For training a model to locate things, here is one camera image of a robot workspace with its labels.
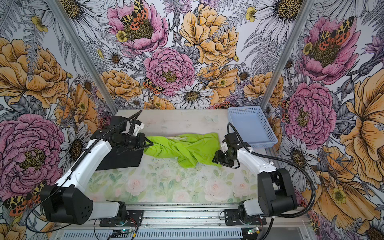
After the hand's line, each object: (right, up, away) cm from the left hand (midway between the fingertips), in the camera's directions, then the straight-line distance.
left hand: (151, 148), depth 78 cm
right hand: (+35, -11, +9) cm, 38 cm away
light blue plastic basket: (+66, +12, +35) cm, 76 cm away
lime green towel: (+19, -2, +9) cm, 21 cm away
